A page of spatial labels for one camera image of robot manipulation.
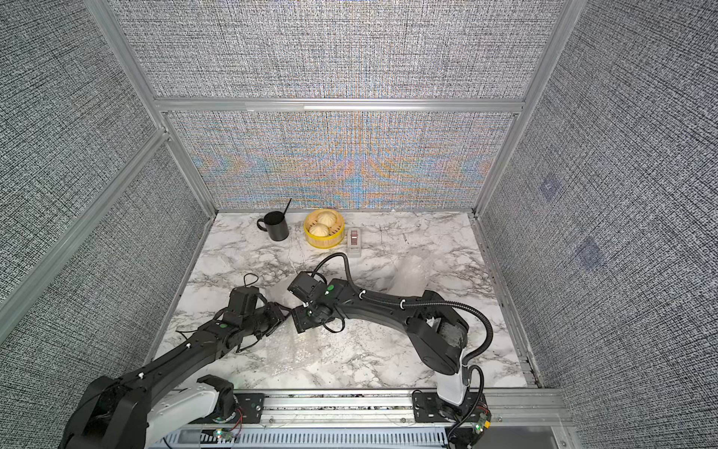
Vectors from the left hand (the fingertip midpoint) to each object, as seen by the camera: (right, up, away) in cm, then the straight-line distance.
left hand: (294, 314), depth 86 cm
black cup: (-11, +28, +20) cm, 37 cm away
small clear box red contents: (+18, +22, +20) cm, 35 cm away
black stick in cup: (-6, +35, +17) cm, 40 cm away
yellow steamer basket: (+10, +23, +20) cm, 32 cm away
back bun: (+8, +31, +24) cm, 40 cm away
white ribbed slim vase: (-5, +6, +2) cm, 8 cm away
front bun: (+5, +27, +20) cm, 34 cm away
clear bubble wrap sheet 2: (0, -12, -4) cm, 13 cm away
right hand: (+4, +1, -5) cm, 6 cm away
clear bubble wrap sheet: (+38, +12, +6) cm, 41 cm away
